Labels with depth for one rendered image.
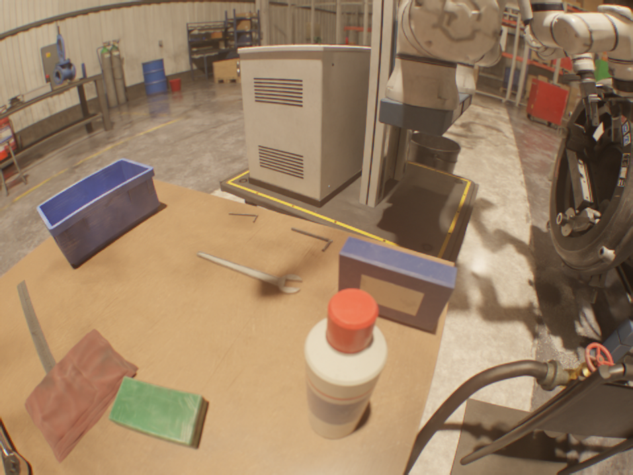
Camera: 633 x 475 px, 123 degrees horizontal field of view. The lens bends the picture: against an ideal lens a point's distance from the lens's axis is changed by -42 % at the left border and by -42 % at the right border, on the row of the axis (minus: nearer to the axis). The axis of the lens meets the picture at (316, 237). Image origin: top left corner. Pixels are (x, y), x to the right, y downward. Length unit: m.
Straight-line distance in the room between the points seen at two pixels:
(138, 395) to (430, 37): 0.67
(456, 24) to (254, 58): 0.68
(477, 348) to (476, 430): 0.31
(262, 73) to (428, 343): 0.87
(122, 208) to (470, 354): 1.14
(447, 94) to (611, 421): 0.80
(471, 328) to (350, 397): 0.95
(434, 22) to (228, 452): 0.66
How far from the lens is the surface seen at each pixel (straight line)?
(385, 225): 0.93
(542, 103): 6.54
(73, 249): 0.73
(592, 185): 1.28
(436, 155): 1.58
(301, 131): 0.93
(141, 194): 0.77
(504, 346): 1.18
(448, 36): 0.51
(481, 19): 0.53
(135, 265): 0.65
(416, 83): 0.69
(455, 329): 1.13
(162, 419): 0.40
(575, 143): 1.30
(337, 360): 0.21
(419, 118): 0.69
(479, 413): 1.00
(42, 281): 0.80
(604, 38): 0.73
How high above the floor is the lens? 0.84
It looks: 38 degrees down
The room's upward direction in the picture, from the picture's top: 1 degrees clockwise
